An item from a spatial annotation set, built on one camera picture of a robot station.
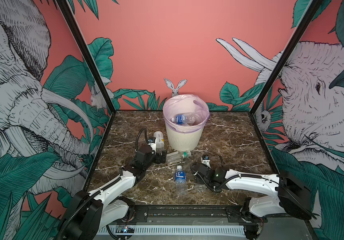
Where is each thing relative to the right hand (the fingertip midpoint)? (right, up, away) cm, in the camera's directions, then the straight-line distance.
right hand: (197, 175), depth 83 cm
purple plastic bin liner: (-10, +42, +10) cm, 44 cm away
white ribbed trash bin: (-7, +19, +2) cm, 21 cm away
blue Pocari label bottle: (-4, +32, +15) cm, 36 cm away
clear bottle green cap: (-12, +8, +12) cm, 18 cm away
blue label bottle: (-10, -3, -2) cm, 10 cm away
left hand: (-21, +16, +2) cm, 27 cm away
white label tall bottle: (-23, +18, +12) cm, 31 cm away
